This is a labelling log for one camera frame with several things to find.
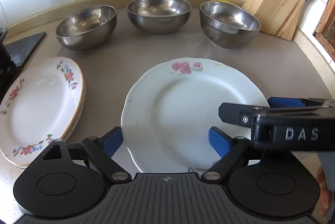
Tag black glass gas stove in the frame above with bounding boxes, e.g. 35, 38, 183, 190
0, 26, 46, 100

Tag small white pink-flower plate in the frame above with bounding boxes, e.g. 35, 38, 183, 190
121, 58, 267, 173

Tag white plate pink flowers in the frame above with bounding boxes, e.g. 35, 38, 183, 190
4, 61, 86, 168

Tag large multicolour floral plate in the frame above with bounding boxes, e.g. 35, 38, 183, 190
0, 56, 85, 165

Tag yellow sponge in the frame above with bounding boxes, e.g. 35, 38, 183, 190
211, 0, 235, 5

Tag steel bowl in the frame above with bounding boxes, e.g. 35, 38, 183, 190
127, 0, 192, 35
56, 5, 117, 51
199, 1, 261, 49

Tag wooden window frame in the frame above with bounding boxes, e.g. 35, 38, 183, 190
313, 0, 335, 60

